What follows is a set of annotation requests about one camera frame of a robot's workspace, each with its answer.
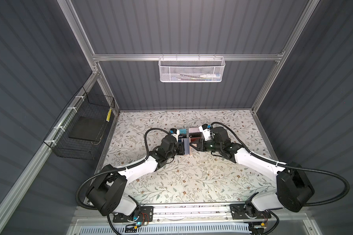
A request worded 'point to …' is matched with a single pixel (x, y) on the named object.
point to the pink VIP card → (193, 130)
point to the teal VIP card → (183, 131)
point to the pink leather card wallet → (187, 148)
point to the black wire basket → (85, 104)
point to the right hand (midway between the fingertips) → (193, 145)
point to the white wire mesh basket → (191, 69)
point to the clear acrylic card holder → (192, 135)
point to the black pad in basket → (87, 128)
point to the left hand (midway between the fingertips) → (186, 144)
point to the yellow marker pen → (109, 115)
